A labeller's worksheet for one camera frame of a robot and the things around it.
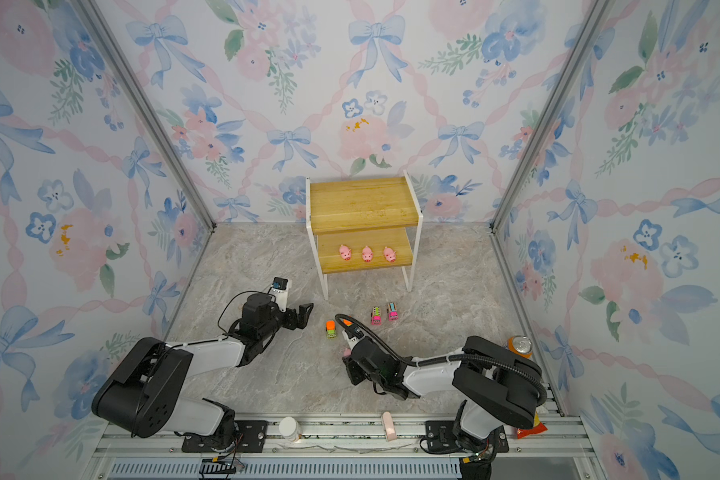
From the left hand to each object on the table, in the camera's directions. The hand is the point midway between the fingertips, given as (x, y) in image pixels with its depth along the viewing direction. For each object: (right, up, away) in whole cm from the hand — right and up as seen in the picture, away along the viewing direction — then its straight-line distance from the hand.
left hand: (300, 299), depth 91 cm
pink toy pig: (+14, +14, -3) cm, 20 cm away
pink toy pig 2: (+20, +14, -3) cm, 25 cm away
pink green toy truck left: (+23, -6, +2) cm, 24 cm away
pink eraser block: (+26, -29, -18) cm, 43 cm away
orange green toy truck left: (+9, -9, -1) cm, 13 cm away
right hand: (+14, -16, -4) cm, 22 cm away
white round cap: (+2, -27, -22) cm, 35 cm away
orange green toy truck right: (+16, -1, -28) cm, 32 cm away
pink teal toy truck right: (+28, -5, +2) cm, 29 cm away
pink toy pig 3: (+27, +14, -3) cm, 30 cm away
